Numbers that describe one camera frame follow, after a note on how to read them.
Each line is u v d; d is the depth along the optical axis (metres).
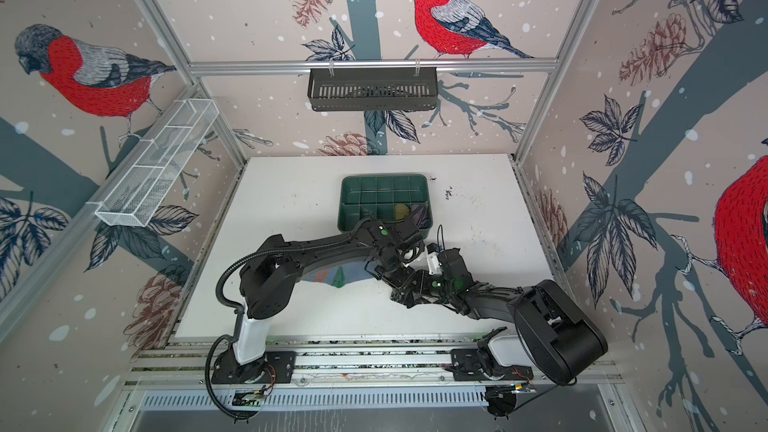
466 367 0.73
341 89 1.07
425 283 0.78
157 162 0.78
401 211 0.96
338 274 0.88
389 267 0.72
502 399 0.80
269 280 0.49
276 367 0.73
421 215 0.98
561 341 0.43
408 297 0.84
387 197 1.12
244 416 0.68
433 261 0.83
